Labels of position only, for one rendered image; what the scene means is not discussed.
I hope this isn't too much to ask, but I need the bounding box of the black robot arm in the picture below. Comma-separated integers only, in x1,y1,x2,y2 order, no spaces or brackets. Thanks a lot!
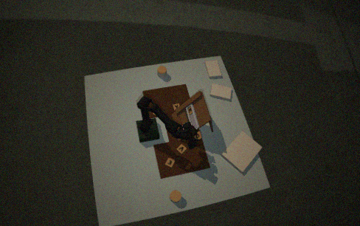
136,96,197,139

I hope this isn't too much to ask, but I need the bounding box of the grey cylinder with tan lid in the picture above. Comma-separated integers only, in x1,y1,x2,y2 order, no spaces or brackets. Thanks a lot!
157,66,167,78
169,190,181,203

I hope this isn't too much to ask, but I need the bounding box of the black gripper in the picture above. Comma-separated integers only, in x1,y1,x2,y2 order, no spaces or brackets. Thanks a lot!
183,122,199,149

